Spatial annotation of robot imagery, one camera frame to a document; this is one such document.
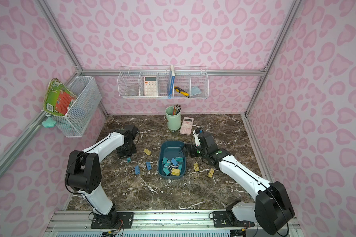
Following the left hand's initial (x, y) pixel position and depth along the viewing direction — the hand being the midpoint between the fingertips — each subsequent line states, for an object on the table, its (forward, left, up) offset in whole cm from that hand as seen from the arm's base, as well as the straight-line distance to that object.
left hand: (129, 153), depth 92 cm
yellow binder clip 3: (-11, -50, -4) cm, 52 cm away
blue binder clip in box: (-4, -28, -3) cm, 29 cm away
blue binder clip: (-9, -6, -5) cm, 12 cm away
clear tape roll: (+33, -1, +21) cm, 39 cm away
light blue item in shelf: (+37, -42, +19) cm, 59 cm away
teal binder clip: (-3, 0, -3) cm, 4 cm away
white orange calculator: (+34, -13, +25) cm, 44 cm away
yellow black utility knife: (+35, -32, +21) cm, 51 cm away
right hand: (-2, -36, +10) cm, 37 cm away
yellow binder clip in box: (-11, -29, -4) cm, 31 cm away
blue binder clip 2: (-6, -12, -5) cm, 15 cm away
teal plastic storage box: (-5, -27, -3) cm, 27 cm away
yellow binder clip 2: (-7, -42, -4) cm, 42 cm away
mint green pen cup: (+25, -28, +8) cm, 38 cm away
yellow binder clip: (+3, -10, -5) cm, 12 cm away
